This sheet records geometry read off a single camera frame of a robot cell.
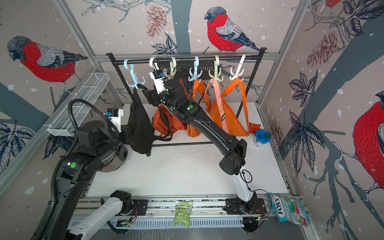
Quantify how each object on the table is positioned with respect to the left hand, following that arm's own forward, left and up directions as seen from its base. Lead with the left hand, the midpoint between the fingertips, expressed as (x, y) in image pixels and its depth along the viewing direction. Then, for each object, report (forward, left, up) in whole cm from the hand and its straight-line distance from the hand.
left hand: (138, 122), depth 63 cm
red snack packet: (+21, -65, -34) cm, 77 cm away
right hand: (+15, -3, +7) cm, 17 cm away
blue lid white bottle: (+10, -66, -28) cm, 72 cm away
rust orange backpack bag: (+12, -7, -17) cm, 22 cm away
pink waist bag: (+13, -37, -2) cm, 39 cm away
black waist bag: (-1, +1, -7) cm, 7 cm away
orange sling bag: (+14, -49, -23) cm, 56 cm away
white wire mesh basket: (+29, +38, -5) cm, 48 cm away
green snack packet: (-28, -19, -35) cm, 49 cm away
